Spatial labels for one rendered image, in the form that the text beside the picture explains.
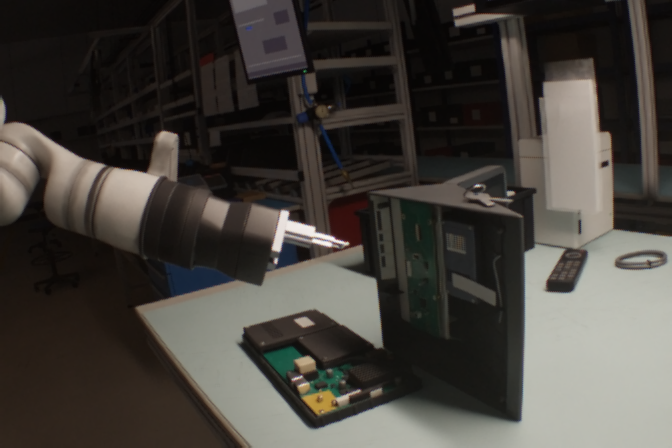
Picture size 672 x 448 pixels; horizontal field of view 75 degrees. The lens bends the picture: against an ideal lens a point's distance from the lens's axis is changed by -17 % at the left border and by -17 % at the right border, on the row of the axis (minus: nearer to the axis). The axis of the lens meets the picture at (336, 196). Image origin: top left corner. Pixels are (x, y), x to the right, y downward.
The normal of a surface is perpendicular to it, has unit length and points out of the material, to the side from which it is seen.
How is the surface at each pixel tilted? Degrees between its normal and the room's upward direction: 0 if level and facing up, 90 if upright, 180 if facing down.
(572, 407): 0
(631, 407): 0
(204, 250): 130
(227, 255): 125
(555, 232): 90
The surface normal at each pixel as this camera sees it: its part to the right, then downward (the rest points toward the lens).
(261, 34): -0.49, 0.39
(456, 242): -0.87, 0.18
